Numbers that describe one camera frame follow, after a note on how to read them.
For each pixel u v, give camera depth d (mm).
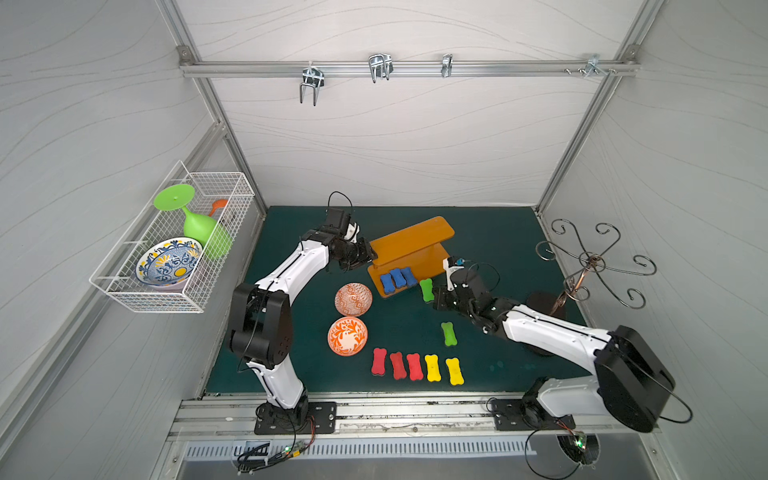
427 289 861
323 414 736
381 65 765
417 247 908
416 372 796
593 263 666
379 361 802
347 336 861
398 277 979
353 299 939
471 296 648
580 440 719
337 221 718
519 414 714
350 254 774
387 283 962
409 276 984
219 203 796
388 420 749
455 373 796
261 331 466
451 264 777
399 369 800
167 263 623
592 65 764
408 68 783
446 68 782
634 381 420
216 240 636
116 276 553
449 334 861
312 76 782
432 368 800
